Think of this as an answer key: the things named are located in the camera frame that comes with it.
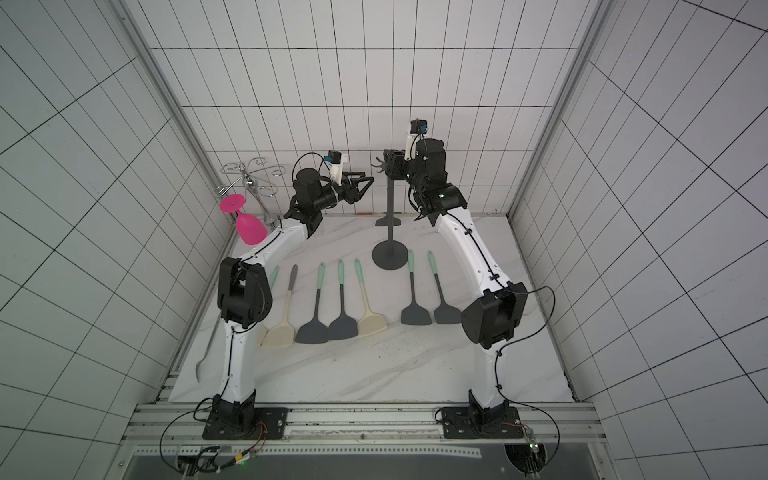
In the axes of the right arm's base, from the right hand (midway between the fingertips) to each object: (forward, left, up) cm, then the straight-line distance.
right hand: (399, 144), depth 77 cm
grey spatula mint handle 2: (-33, +15, -43) cm, 56 cm away
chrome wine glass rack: (+2, +45, -15) cm, 47 cm away
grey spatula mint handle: (-28, -6, -41) cm, 51 cm away
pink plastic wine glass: (-8, +48, -28) cm, 57 cm away
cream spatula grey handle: (-38, +32, -38) cm, 63 cm away
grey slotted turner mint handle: (-28, -16, -42) cm, 52 cm away
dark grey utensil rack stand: (-5, +3, -43) cm, 43 cm away
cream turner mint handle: (-31, +7, -43) cm, 53 cm away
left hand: (0, +8, -12) cm, 15 cm away
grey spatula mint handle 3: (-36, +23, -40) cm, 59 cm away
